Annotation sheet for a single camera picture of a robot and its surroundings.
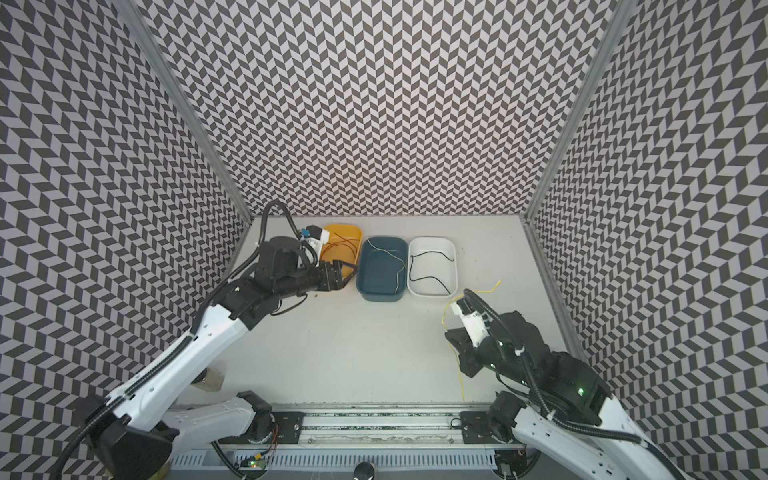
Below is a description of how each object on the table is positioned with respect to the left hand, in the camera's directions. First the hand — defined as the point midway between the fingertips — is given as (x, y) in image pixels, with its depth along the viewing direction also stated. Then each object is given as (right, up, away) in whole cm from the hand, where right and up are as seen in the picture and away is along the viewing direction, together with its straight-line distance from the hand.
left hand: (348, 266), depth 71 cm
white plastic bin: (+24, -3, +32) cm, 40 cm away
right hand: (+23, -14, -7) cm, 28 cm away
